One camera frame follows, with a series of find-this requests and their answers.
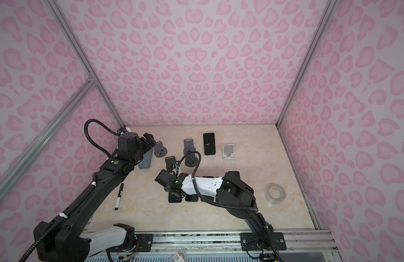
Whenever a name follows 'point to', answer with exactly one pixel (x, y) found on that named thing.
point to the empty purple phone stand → (188, 146)
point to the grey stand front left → (170, 161)
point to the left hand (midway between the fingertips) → (148, 138)
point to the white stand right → (228, 152)
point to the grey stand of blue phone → (191, 160)
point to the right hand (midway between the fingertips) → (174, 183)
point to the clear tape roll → (274, 193)
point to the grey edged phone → (232, 175)
